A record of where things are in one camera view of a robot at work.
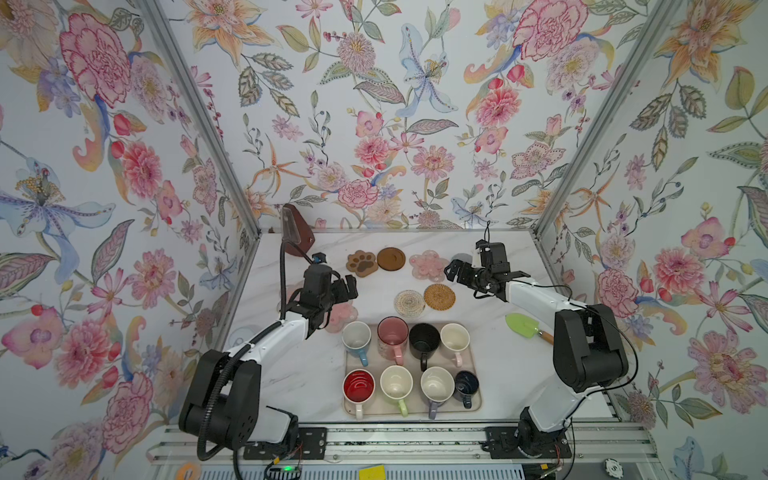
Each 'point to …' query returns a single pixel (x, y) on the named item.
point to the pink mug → (392, 338)
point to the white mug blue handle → (356, 338)
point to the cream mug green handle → (397, 382)
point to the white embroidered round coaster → (409, 303)
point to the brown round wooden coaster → (391, 259)
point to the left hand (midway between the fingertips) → (348, 281)
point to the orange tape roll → (188, 471)
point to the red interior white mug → (358, 387)
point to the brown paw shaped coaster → (362, 263)
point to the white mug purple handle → (437, 385)
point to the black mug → (424, 340)
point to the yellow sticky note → (373, 473)
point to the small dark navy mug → (466, 383)
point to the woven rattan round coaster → (439, 297)
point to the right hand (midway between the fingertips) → (456, 271)
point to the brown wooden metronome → (295, 232)
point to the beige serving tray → (381, 404)
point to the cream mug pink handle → (454, 339)
